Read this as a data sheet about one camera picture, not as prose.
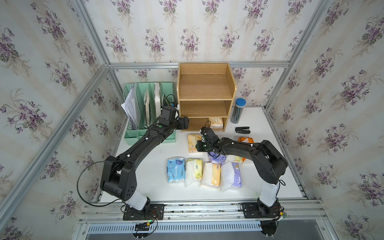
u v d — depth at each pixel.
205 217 0.73
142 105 1.02
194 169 0.82
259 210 0.65
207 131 0.73
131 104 0.85
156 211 0.73
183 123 0.76
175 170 0.82
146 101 0.95
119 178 0.43
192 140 0.95
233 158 0.84
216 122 1.02
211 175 0.80
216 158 0.88
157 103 0.93
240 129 1.04
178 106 0.77
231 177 0.78
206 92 0.87
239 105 0.97
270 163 0.48
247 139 0.93
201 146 0.83
